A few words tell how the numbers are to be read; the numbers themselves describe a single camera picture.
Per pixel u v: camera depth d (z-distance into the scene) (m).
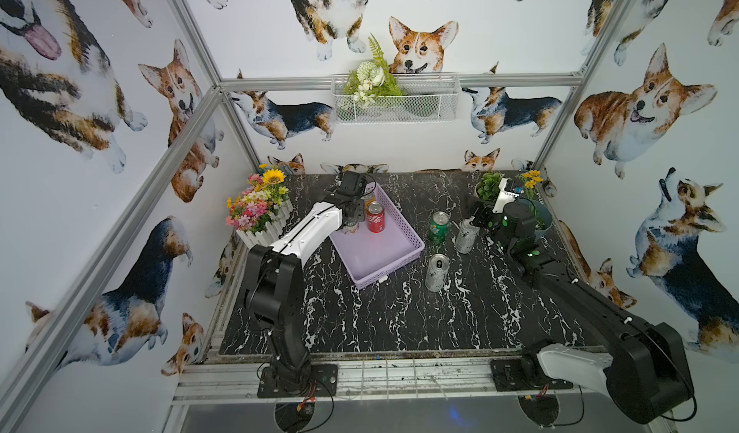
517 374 0.73
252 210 0.88
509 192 0.69
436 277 0.81
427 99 0.92
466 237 0.91
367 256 1.03
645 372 0.40
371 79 0.79
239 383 0.75
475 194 1.00
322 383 0.73
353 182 0.72
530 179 0.95
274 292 0.48
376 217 0.96
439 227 0.95
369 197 1.01
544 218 0.96
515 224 0.60
